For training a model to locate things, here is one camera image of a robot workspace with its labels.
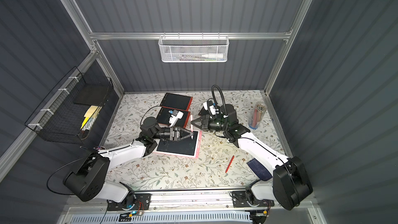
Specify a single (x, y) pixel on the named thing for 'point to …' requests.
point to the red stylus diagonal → (229, 164)
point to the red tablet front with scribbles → (164, 116)
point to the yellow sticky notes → (88, 113)
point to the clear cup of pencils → (257, 114)
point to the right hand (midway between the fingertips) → (194, 123)
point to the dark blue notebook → (260, 172)
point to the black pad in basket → (91, 94)
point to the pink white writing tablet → (186, 147)
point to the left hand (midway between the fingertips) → (194, 138)
